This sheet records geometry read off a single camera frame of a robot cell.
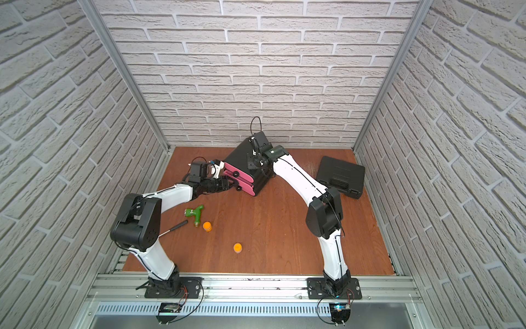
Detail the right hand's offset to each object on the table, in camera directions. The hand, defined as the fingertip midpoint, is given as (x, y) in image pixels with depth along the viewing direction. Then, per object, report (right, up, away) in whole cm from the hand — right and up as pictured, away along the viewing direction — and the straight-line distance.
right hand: (256, 160), depth 89 cm
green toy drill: (-28, -24, +3) cm, 37 cm away
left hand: (-9, -9, +4) cm, 13 cm away
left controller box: (-30, -55, -19) cm, 65 cm away
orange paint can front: (-7, -36, -8) cm, 37 cm away
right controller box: (+31, -55, -19) cm, 66 cm away
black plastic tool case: (+45, -8, +11) cm, 47 cm away
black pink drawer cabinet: (-9, -3, -1) cm, 10 cm away
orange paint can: (-21, -29, -2) cm, 36 cm away
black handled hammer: (-33, -28, 0) cm, 43 cm away
